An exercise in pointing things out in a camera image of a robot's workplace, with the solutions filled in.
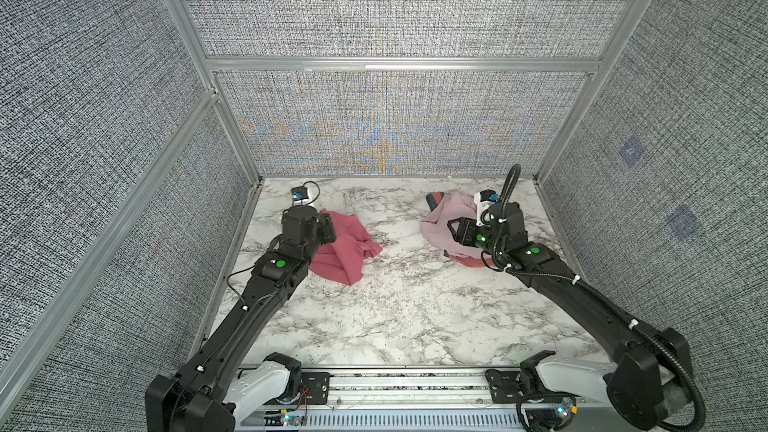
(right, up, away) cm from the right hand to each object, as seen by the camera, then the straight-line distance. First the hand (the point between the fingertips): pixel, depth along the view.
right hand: (454, 221), depth 82 cm
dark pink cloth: (-31, -11, +4) cm, 33 cm away
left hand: (-34, +2, -4) cm, 35 cm away
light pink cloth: (-2, -5, +15) cm, 16 cm away
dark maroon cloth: (-1, +7, +30) cm, 31 cm away
